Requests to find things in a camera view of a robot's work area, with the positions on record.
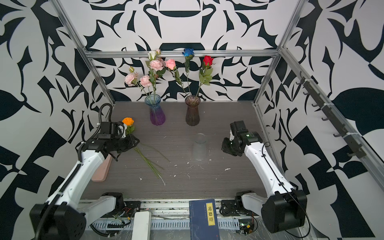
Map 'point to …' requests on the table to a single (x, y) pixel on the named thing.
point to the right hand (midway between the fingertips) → (224, 146)
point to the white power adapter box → (142, 225)
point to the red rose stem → (205, 73)
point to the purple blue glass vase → (157, 115)
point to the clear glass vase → (199, 146)
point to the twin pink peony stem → (131, 79)
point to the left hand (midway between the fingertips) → (136, 139)
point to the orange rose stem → (129, 122)
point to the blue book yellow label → (204, 223)
